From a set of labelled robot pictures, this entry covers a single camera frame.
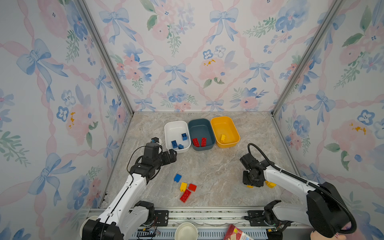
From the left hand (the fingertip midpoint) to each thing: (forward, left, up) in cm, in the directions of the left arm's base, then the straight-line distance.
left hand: (170, 152), depth 82 cm
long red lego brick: (-19, -9, -14) cm, 25 cm away
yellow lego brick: (+19, -33, -11) cm, 40 cm away
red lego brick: (+16, -15, -14) cm, 25 cm away
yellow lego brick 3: (-15, -8, -12) cm, 20 cm away
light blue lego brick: (-9, -4, -14) cm, 17 cm away
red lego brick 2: (+16, -20, -14) cm, 29 cm away
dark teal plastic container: (+28, -17, -13) cm, 35 cm away
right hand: (-10, -44, -13) cm, 47 cm away
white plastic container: (+22, -1, -15) cm, 26 cm away
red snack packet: (-35, -31, -10) cm, 48 cm away
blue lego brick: (+18, -6, -9) cm, 21 cm away
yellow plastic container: (+26, -36, -14) cm, 47 cm away
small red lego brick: (-14, -12, -13) cm, 23 cm away
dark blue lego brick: (+14, 0, -12) cm, 18 cm away
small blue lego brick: (+11, -4, -11) cm, 16 cm away
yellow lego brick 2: (-14, -45, -13) cm, 49 cm away
